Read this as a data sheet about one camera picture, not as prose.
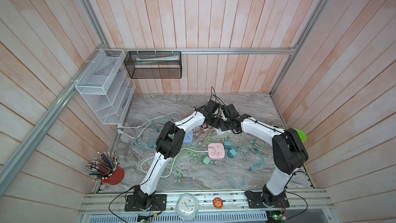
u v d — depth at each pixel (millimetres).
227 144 908
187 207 700
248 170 837
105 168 732
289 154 482
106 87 717
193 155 882
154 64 1038
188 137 929
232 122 689
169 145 598
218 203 730
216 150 873
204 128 969
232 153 880
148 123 1027
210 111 808
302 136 801
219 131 955
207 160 858
